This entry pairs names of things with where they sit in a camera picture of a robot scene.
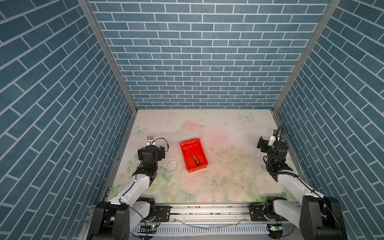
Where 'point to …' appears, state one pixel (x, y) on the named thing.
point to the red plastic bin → (196, 146)
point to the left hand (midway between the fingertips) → (153, 146)
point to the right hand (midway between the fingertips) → (269, 136)
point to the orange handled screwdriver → (196, 160)
